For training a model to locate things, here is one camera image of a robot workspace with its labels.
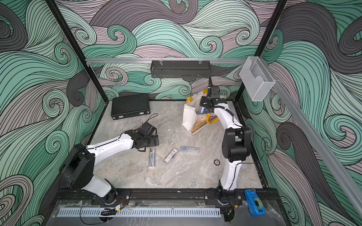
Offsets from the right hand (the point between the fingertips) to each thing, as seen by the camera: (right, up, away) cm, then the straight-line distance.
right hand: (202, 101), depth 94 cm
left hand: (-33, -26, -6) cm, 43 cm away
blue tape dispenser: (+21, -53, -28) cm, 64 cm away
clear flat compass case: (-10, -32, -4) cm, 34 cm away
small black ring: (+6, -39, -9) cm, 41 cm away
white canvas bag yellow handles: (-7, -6, -5) cm, 11 cm away
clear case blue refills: (-21, -35, -7) cm, 42 cm away
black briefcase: (-56, -3, +17) cm, 58 cm away
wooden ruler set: (-2, -14, -1) cm, 15 cm away
